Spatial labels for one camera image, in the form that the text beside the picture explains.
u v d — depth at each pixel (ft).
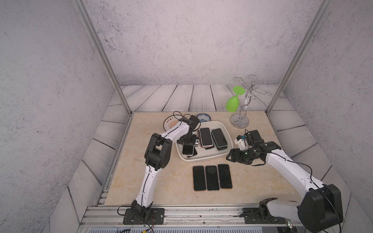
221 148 3.16
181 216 2.46
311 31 2.55
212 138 3.29
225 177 2.78
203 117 3.75
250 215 2.38
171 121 3.75
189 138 2.85
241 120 3.74
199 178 2.76
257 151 1.94
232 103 3.12
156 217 2.39
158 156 1.93
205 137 3.26
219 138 3.34
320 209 1.30
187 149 3.14
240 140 2.53
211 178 2.78
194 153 3.12
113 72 3.16
